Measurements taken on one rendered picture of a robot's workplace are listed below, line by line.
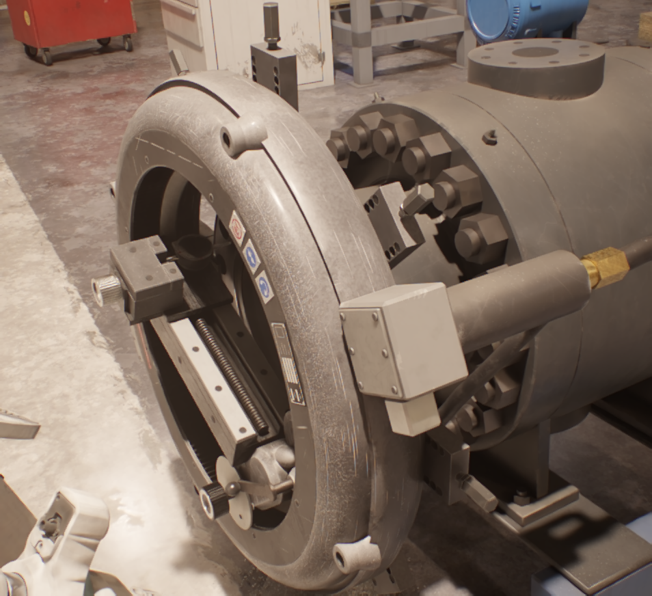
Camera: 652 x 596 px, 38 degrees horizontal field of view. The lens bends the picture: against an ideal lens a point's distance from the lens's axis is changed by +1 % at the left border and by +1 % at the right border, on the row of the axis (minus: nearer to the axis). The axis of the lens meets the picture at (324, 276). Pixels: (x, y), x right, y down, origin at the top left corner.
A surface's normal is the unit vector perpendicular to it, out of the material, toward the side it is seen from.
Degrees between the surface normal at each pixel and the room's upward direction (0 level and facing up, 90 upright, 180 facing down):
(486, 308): 54
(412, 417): 67
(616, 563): 0
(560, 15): 109
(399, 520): 105
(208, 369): 25
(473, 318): 63
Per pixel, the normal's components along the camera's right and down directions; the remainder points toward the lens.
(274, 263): -0.65, 0.11
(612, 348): 0.52, 0.49
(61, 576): 0.74, 0.00
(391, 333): -0.28, 0.16
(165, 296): 0.50, 0.68
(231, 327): 0.16, -0.68
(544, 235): 0.41, -0.18
